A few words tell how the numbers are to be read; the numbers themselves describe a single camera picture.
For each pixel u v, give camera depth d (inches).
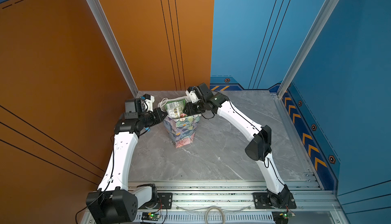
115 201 14.7
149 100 26.9
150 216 27.9
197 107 28.4
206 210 28.1
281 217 27.6
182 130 32.0
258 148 21.0
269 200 25.6
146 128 25.4
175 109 31.9
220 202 29.3
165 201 28.8
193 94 27.3
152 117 25.7
